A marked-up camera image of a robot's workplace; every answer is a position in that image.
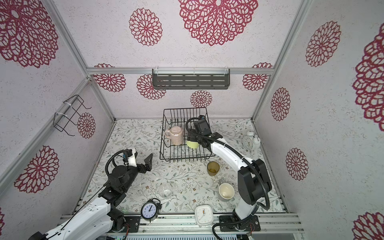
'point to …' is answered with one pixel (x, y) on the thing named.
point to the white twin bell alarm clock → (251, 141)
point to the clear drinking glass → (165, 190)
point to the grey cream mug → (226, 191)
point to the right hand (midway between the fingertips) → (193, 131)
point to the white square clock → (204, 215)
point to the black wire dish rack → (174, 146)
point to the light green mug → (192, 144)
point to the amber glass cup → (213, 168)
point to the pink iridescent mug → (176, 134)
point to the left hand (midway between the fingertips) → (145, 155)
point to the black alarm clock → (150, 209)
